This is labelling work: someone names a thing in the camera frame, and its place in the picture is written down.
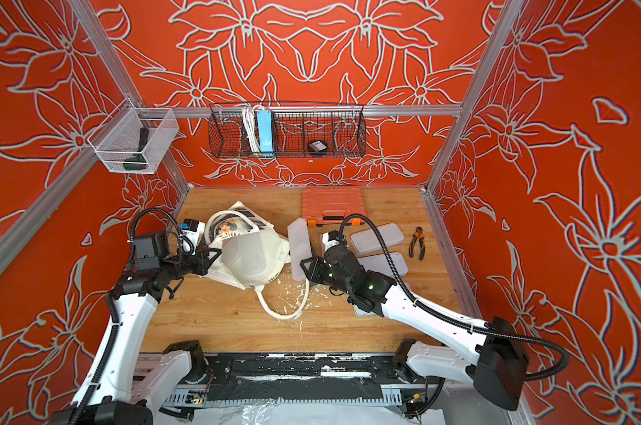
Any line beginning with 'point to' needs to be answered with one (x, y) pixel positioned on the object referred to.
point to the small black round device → (318, 145)
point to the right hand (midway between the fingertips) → (300, 260)
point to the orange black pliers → (420, 235)
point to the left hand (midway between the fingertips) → (217, 249)
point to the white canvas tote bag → (246, 251)
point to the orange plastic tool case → (328, 206)
